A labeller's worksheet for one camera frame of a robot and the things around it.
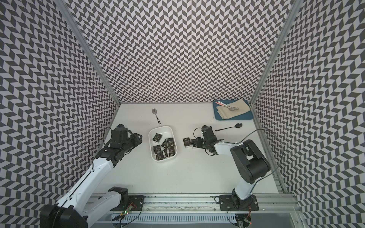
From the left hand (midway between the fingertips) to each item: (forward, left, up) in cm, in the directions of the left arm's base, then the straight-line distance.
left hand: (139, 138), depth 82 cm
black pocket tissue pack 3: (+7, -7, -12) cm, 16 cm away
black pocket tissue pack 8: (-3, -18, -11) cm, 21 cm away
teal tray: (+25, -71, -10) cm, 76 cm away
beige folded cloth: (+30, -57, -12) cm, 66 cm away
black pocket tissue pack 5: (+2, -17, -10) cm, 20 cm away
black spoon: (+17, -64, -12) cm, 68 cm away
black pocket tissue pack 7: (-6, -12, -10) cm, 17 cm away
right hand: (+3, -34, -14) cm, 36 cm away
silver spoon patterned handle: (+32, -2, -13) cm, 34 cm away
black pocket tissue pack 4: (+2, -13, -12) cm, 18 cm away
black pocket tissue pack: (+4, -27, -12) cm, 30 cm away
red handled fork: (+35, -62, -13) cm, 73 cm away
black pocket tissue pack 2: (+3, -32, -12) cm, 34 cm away
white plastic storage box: (+12, -14, -11) cm, 21 cm away
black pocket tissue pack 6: (-1, -8, -11) cm, 14 cm away
